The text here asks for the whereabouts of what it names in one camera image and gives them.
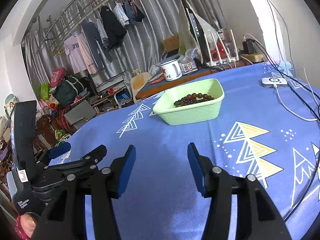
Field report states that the brown wooden bead bracelet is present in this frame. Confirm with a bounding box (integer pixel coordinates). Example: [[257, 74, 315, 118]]
[[186, 93, 215, 103]]

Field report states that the left hand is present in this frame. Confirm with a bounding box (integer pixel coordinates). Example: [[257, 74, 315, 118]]
[[15, 213, 37, 240]]

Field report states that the grey flat box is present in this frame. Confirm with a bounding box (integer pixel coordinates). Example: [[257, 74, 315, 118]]
[[64, 100, 97, 130]]

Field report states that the dark green duffel bag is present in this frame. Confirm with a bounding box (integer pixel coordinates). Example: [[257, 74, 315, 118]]
[[53, 76, 85, 107]]

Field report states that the blue patterned bed sheet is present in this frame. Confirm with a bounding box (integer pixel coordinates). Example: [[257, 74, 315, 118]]
[[52, 63, 319, 239]]

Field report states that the green plastic basin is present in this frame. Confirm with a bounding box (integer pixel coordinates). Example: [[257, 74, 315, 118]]
[[152, 79, 225, 126]]

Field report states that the wooden desk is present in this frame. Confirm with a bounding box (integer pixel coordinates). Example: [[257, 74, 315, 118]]
[[134, 60, 253, 100]]

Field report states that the pink t-shirt hanging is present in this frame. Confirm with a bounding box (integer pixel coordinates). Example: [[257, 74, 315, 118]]
[[64, 34, 97, 74]]

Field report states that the white enamel star mug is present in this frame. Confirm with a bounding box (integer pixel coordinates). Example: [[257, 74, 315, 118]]
[[160, 59, 182, 81]]

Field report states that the dark jacket hanging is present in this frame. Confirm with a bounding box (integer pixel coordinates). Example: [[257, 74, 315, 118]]
[[100, 5, 127, 50]]

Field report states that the white round charger puck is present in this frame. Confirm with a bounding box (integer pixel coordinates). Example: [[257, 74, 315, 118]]
[[261, 77, 288, 88]]

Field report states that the clear plastic bag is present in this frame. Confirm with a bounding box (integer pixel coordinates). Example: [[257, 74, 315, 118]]
[[180, 48, 202, 63]]

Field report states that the cardboard box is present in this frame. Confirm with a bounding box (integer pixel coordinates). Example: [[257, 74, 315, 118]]
[[162, 35, 180, 52]]

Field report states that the black power adapter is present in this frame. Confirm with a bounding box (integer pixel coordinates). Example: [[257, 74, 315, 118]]
[[242, 38, 255, 54]]

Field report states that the white wifi router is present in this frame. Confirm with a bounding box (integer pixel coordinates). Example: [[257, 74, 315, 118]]
[[204, 29, 239, 68]]

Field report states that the black cable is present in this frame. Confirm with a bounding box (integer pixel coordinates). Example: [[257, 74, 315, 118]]
[[243, 0, 320, 120]]

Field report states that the white cable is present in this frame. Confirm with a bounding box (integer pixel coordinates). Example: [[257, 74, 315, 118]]
[[240, 33, 320, 123]]

